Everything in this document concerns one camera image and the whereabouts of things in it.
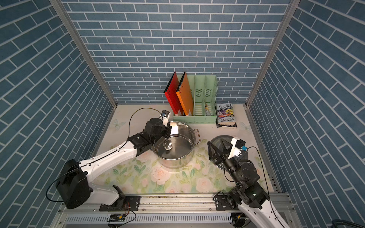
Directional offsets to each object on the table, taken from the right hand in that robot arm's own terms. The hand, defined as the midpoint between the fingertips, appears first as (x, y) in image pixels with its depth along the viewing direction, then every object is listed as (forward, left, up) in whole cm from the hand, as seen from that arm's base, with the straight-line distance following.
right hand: (215, 143), depth 65 cm
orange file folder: (+36, +19, -2) cm, 41 cm away
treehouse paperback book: (+40, -12, -24) cm, 48 cm away
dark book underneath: (+31, -12, -27) cm, 43 cm away
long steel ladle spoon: (+11, +28, -24) cm, 38 cm away
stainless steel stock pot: (+9, +22, -31) cm, 39 cm away
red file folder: (+33, +25, +1) cm, 41 cm away
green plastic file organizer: (+58, +6, -15) cm, 60 cm away
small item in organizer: (+45, +1, -28) cm, 53 cm away
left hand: (+15, +23, -6) cm, 28 cm away
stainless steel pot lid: (+19, -7, -31) cm, 37 cm away
